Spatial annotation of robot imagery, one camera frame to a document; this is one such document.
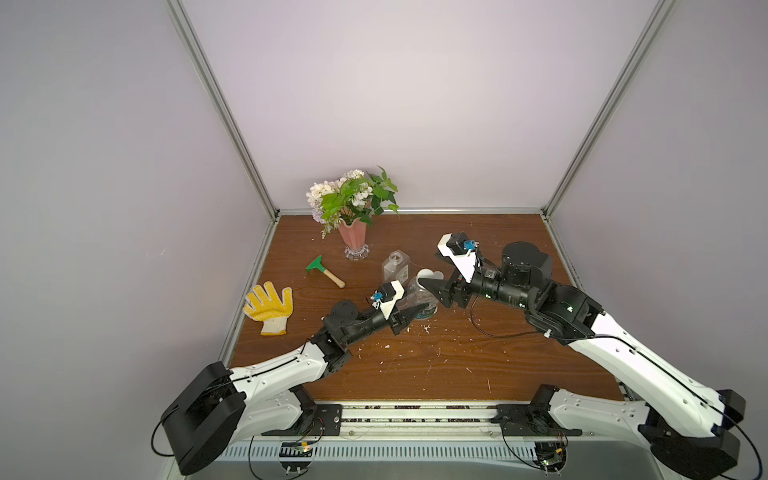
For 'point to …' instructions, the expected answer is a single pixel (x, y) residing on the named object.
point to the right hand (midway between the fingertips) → (432, 259)
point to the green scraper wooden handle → (317, 263)
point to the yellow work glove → (264, 304)
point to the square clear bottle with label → (396, 267)
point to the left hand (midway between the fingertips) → (422, 298)
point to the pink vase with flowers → (352, 201)
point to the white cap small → (427, 273)
